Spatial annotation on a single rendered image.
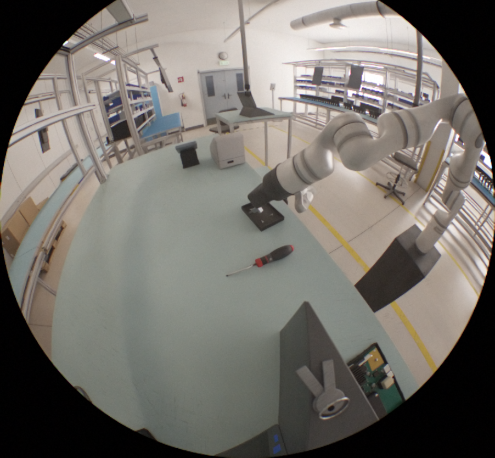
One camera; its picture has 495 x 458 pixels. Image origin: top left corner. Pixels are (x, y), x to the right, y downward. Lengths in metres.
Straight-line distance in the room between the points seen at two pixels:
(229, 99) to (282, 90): 2.30
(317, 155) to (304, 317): 0.25
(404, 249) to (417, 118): 0.62
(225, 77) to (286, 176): 6.46
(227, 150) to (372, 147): 0.58
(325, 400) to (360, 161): 0.28
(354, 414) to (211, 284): 0.35
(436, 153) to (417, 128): 3.78
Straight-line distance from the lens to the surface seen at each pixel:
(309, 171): 0.32
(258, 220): 0.49
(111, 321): 0.50
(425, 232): 0.88
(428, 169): 4.18
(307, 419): 0.16
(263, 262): 0.38
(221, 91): 6.66
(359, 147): 0.27
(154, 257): 0.49
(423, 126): 0.35
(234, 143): 0.73
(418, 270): 0.86
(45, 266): 3.62
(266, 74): 7.26
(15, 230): 3.44
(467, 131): 0.44
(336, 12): 4.40
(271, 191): 0.38
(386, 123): 0.32
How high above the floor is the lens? 1.35
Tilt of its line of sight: 42 degrees down
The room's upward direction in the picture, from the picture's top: 5 degrees counter-clockwise
